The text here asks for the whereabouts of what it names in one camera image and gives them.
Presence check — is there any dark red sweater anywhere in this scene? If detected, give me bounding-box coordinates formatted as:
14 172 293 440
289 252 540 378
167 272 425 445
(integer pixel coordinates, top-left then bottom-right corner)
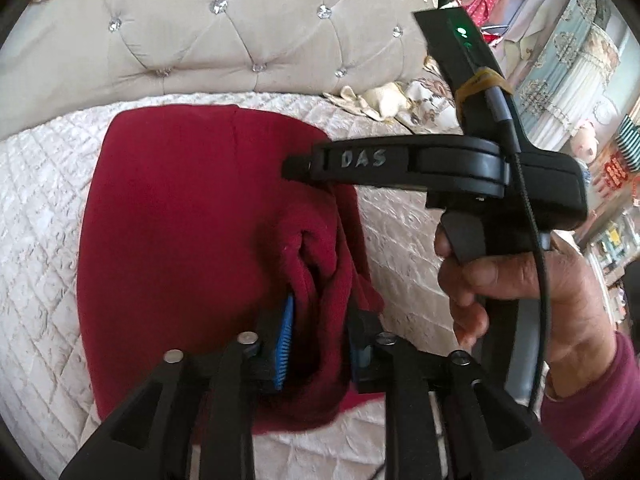
77 105 384 432

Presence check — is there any maroon sleeve forearm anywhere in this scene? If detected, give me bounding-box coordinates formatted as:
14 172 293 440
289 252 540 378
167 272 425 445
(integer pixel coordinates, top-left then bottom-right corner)
541 333 640 480

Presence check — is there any person's right hand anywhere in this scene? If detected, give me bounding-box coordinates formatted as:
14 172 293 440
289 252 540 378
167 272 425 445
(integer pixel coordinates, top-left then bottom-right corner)
433 221 618 400

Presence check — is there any cream fabric bow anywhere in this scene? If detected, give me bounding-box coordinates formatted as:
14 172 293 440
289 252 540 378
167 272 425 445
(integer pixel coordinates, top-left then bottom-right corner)
323 82 411 122

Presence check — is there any white quilted bedspread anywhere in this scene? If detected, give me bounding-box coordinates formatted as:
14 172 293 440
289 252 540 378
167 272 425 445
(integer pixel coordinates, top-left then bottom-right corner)
1 92 457 479

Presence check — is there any beige tufted headboard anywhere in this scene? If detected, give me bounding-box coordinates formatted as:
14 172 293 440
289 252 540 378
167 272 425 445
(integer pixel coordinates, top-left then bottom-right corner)
1 0 437 136

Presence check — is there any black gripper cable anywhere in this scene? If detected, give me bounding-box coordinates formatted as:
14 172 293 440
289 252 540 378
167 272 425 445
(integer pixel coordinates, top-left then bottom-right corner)
482 84 551 411

